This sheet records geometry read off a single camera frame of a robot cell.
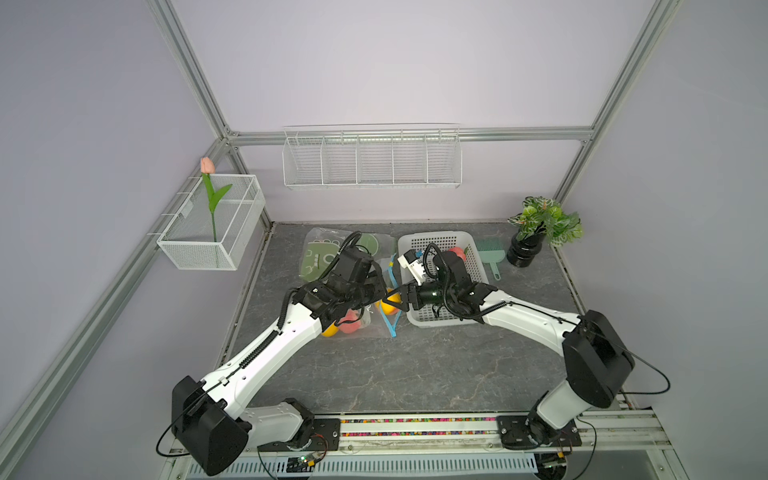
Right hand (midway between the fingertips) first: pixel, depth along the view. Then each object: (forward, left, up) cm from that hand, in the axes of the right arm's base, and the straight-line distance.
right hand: (386, 296), depth 78 cm
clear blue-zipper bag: (-7, +1, 0) cm, 7 cm away
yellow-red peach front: (-4, 0, +1) cm, 4 cm away
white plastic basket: (+26, -26, -12) cm, 39 cm away
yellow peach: (-3, +17, -14) cm, 22 cm away
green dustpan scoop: (+30, -39, -19) cm, 53 cm away
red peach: (-3, +11, -12) cm, 16 cm away
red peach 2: (+24, -25, -12) cm, 37 cm away
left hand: (+1, 0, +4) cm, 4 cm away
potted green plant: (+22, -45, +7) cm, 51 cm away
